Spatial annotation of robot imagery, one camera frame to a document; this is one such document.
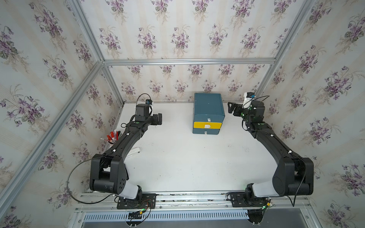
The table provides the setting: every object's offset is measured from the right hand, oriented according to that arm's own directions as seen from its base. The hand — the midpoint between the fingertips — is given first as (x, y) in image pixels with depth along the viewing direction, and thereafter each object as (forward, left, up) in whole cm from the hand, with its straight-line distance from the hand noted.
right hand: (237, 103), depth 85 cm
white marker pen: (-22, +63, -22) cm, 71 cm away
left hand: (-5, +51, -7) cm, 51 cm away
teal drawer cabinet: (-5, +17, -4) cm, 19 cm away
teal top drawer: (-6, +17, -7) cm, 19 cm away
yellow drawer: (-7, +17, -13) cm, 22 cm away
